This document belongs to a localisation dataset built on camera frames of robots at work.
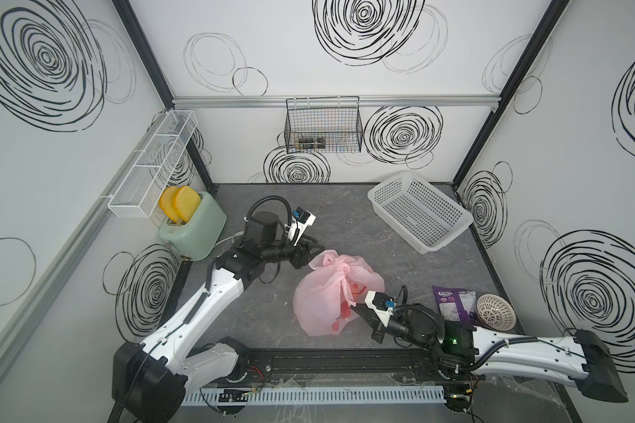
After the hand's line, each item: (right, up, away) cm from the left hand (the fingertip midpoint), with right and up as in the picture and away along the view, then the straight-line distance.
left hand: (318, 245), depth 73 cm
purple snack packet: (+44, -20, +10) cm, 49 cm away
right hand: (+10, -15, -4) cm, 18 cm away
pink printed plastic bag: (+2, -13, -4) cm, 13 cm away
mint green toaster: (-42, 0, +16) cm, 45 cm away
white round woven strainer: (+56, -23, +10) cm, 61 cm away
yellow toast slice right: (-45, +13, +15) cm, 49 cm away
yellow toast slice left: (-51, +12, +14) cm, 54 cm away
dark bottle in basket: (-3, +33, +16) cm, 37 cm away
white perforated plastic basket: (+44, +9, +38) cm, 59 cm away
